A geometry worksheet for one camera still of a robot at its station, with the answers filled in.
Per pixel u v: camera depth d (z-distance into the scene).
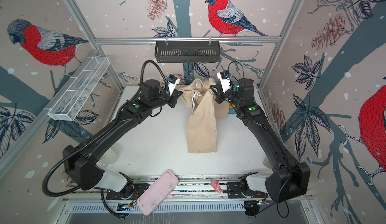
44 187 0.37
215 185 0.73
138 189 0.73
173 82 0.62
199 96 0.74
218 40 0.91
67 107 0.71
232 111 0.68
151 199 0.70
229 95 0.62
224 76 0.60
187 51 1.07
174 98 0.65
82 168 0.39
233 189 0.74
